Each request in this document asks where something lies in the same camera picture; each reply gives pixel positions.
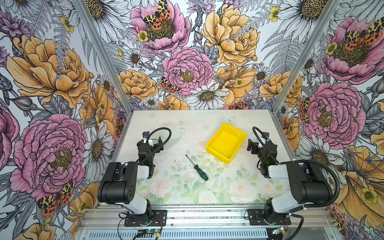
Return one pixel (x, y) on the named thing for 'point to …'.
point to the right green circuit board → (277, 230)
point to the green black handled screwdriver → (202, 173)
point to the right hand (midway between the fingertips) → (256, 143)
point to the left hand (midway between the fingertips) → (153, 141)
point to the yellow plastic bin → (226, 142)
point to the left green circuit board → (151, 230)
